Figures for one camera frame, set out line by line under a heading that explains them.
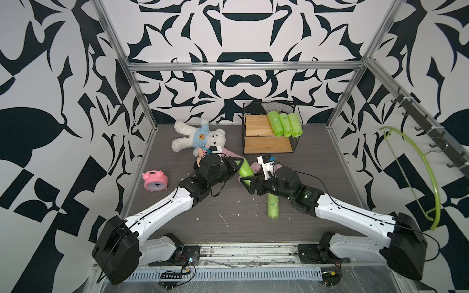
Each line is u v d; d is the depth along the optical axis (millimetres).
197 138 1020
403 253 395
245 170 742
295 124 932
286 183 572
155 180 857
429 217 605
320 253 662
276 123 933
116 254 397
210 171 568
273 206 830
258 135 942
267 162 661
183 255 726
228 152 1025
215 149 739
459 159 503
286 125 930
